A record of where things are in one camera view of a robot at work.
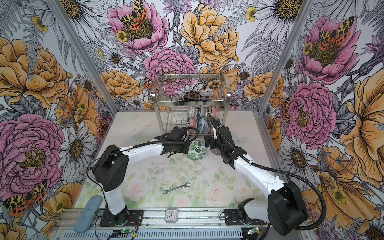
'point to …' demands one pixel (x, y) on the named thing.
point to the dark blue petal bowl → (202, 111)
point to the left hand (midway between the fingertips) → (187, 151)
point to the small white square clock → (171, 215)
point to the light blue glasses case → (88, 213)
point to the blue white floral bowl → (202, 125)
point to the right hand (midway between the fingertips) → (214, 138)
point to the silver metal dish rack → (191, 102)
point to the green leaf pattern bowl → (196, 151)
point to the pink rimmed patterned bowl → (214, 111)
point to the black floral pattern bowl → (192, 122)
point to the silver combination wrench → (166, 192)
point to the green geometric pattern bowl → (191, 111)
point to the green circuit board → (123, 232)
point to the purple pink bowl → (215, 151)
